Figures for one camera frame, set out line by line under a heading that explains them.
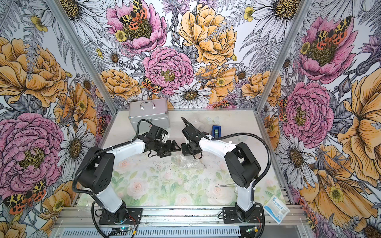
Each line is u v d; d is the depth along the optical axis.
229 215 0.74
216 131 1.00
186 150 0.82
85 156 0.92
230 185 0.85
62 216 0.76
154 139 0.75
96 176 0.47
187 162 0.87
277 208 0.76
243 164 0.49
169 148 0.81
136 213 0.75
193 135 0.73
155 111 1.02
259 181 0.51
